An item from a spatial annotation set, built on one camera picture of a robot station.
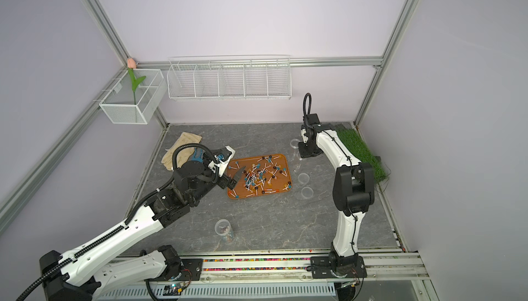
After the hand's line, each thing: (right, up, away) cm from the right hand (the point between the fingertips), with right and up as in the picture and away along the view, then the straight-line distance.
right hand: (307, 151), depth 94 cm
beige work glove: (-64, -2, +14) cm, 65 cm away
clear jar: (0, -19, -1) cm, 19 cm away
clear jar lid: (-6, +4, +6) cm, 9 cm away
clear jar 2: (-35, -29, -16) cm, 49 cm away
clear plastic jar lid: (-2, -13, +3) cm, 13 cm away
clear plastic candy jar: (-4, -6, +11) cm, 13 cm away
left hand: (-30, -1, -24) cm, 39 cm away
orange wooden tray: (-21, -11, +4) cm, 24 cm away
